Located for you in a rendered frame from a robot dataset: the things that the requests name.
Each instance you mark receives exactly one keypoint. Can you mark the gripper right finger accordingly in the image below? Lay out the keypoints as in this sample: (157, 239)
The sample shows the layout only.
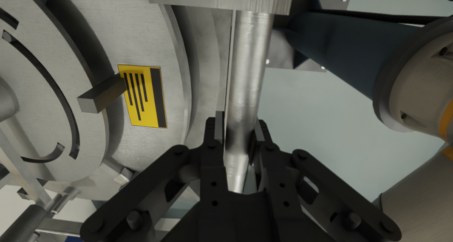
(329, 192)

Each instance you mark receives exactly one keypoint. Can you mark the grey rectangular stop block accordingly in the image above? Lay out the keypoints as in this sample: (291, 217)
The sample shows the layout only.
(101, 95)

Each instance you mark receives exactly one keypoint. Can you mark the yellow black warning label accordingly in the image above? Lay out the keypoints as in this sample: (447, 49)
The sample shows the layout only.
(145, 97)

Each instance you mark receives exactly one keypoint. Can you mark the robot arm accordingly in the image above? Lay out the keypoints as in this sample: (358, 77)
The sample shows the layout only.
(424, 82)

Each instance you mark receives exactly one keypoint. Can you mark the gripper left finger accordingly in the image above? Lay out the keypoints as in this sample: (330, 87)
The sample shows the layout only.
(148, 185)

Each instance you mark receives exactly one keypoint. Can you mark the grey steel sterilizer lid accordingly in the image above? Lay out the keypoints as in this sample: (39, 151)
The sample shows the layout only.
(141, 33)

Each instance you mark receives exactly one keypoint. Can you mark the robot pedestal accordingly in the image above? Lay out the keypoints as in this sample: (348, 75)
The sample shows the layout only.
(339, 47)

